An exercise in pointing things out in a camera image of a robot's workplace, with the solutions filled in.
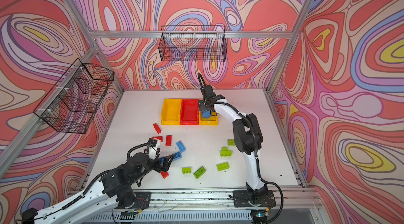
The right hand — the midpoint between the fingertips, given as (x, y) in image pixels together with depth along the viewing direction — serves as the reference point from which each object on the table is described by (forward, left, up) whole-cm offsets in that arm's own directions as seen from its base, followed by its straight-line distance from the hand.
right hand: (209, 107), depth 100 cm
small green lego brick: (-22, -12, -7) cm, 26 cm away
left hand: (-32, +21, +4) cm, 38 cm away
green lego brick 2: (-38, +7, -10) cm, 39 cm away
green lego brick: (-28, -7, -6) cm, 30 cm away
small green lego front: (-37, +14, -6) cm, 40 cm away
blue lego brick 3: (-3, +2, -4) cm, 5 cm away
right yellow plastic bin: (-7, -2, -5) cm, 9 cm away
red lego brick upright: (-20, +25, -5) cm, 32 cm away
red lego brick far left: (-11, +34, -7) cm, 36 cm away
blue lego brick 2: (-29, +19, -7) cm, 35 cm away
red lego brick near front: (-39, +25, -7) cm, 47 cm away
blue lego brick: (-23, +17, -7) cm, 30 cm away
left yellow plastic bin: (+1, +26, -6) cm, 27 cm away
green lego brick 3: (-36, -6, -7) cm, 37 cm away
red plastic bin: (0, +13, -5) cm, 14 cm away
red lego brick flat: (-16, +32, -10) cm, 37 cm away
